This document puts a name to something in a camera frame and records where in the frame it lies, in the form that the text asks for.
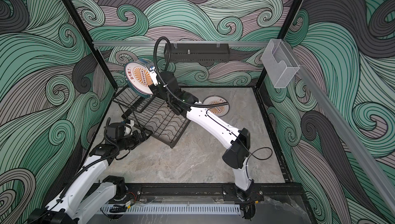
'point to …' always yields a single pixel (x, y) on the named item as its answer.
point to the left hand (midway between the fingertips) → (148, 134)
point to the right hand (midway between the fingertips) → (155, 74)
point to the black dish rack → (151, 114)
